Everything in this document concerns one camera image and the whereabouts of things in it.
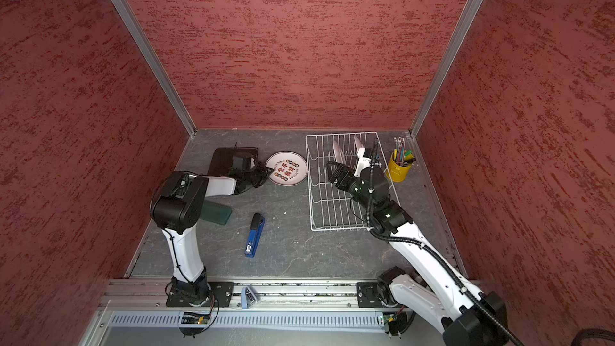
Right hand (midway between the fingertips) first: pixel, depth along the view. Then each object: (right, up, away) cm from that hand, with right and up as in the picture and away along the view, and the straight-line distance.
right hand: (332, 171), depth 75 cm
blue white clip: (-26, -39, -2) cm, 47 cm away
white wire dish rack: (+1, -16, +17) cm, 24 cm away
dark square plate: (-49, +3, +34) cm, 60 cm away
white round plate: (-17, -1, +31) cm, 36 cm away
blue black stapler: (-27, -22, +11) cm, 36 cm away
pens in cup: (+30, +5, +21) cm, 37 cm away
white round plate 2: (+12, +9, +19) cm, 25 cm away
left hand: (-23, -3, +27) cm, 35 cm away
